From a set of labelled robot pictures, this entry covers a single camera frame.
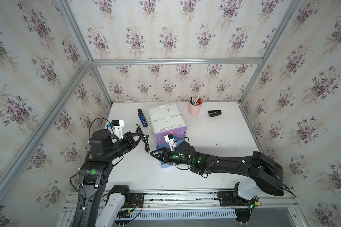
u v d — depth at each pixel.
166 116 0.83
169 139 0.70
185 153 0.56
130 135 0.55
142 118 1.05
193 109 1.07
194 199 0.75
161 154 0.64
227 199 0.74
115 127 0.57
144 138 0.64
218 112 1.11
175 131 0.79
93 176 0.41
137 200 0.73
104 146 0.44
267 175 0.42
